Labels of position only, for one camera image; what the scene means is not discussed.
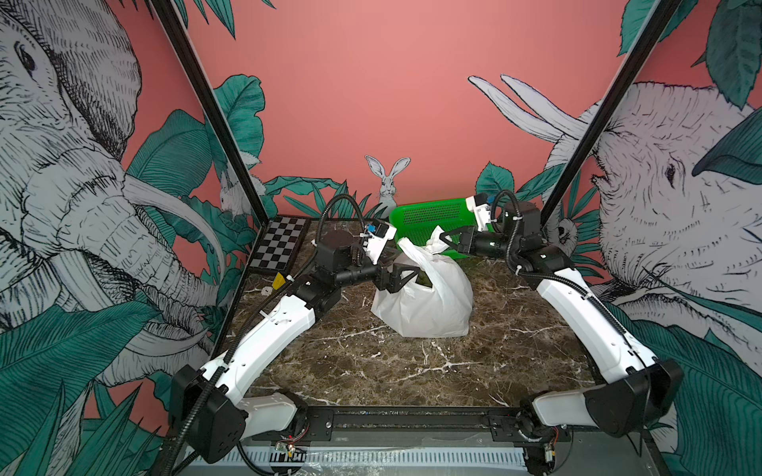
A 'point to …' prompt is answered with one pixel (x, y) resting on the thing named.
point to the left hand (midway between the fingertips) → (409, 258)
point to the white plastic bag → (417, 311)
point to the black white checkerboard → (280, 244)
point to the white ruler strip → (394, 455)
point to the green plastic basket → (417, 221)
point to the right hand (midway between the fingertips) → (438, 232)
